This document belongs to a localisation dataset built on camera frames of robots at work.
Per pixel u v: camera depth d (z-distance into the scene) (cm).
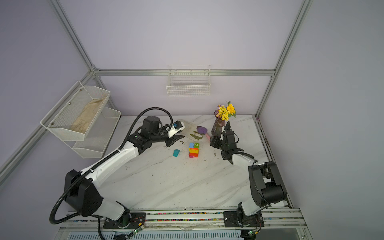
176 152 98
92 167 45
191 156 96
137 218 74
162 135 67
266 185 45
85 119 78
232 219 73
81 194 42
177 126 65
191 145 93
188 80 105
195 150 93
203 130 111
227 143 72
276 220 75
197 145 92
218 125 98
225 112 89
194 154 95
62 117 70
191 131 110
